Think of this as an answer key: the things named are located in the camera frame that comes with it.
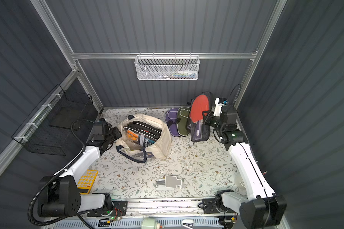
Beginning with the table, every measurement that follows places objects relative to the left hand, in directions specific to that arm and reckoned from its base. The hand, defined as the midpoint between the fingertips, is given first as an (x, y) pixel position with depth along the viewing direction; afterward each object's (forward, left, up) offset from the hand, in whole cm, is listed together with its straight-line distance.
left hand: (120, 130), depth 87 cm
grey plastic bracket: (-27, -32, -12) cm, 43 cm away
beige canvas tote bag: (-3, -12, -2) cm, 13 cm away
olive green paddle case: (+18, -41, -12) cm, 46 cm away
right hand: (-1, -51, +17) cm, 54 cm away
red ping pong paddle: (+9, -49, +14) cm, 52 cm away
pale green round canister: (-46, -22, -8) cm, 52 cm away
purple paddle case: (+21, -31, -14) cm, 40 cm away
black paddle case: (-10, -49, +15) cm, 53 cm away
